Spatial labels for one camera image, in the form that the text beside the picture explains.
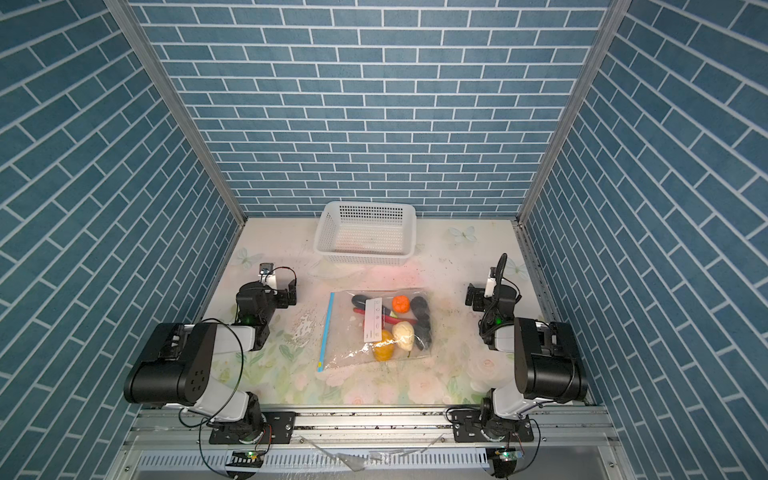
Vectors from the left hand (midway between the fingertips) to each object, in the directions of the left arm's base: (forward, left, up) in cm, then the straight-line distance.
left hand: (279, 279), depth 94 cm
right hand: (-2, -66, 0) cm, 66 cm away
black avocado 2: (-18, -44, -1) cm, 48 cm away
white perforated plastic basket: (+25, -26, -6) cm, 37 cm away
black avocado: (-9, -45, -2) cm, 46 cm away
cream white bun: (-19, -39, 0) cm, 44 cm away
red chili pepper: (-13, -34, 0) cm, 37 cm away
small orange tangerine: (-8, -38, -3) cm, 39 cm away
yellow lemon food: (-23, -34, -3) cm, 41 cm away
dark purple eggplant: (-6, -25, -4) cm, 26 cm away
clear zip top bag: (-16, -30, 0) cm, 34 cm away
